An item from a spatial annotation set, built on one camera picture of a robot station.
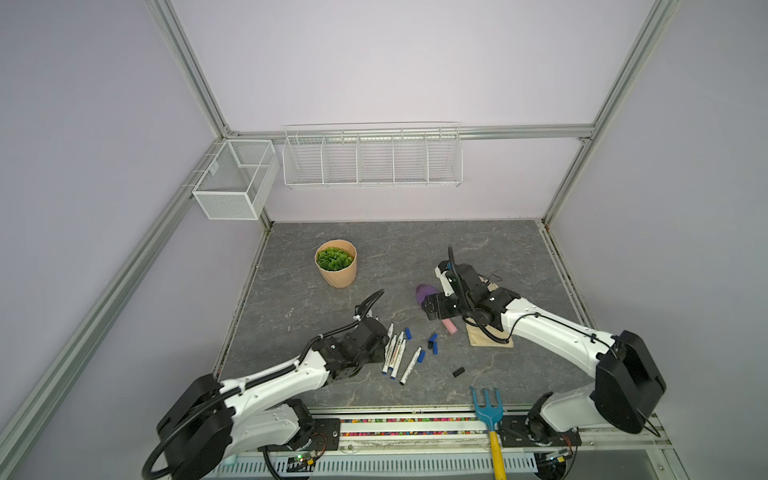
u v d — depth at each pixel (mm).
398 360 848
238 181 1026
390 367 844
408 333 915
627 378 419
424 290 1007
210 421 404
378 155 986
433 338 910
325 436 733
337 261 939
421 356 865
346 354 617
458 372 832
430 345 870
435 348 887
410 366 844
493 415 755
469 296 639
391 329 913
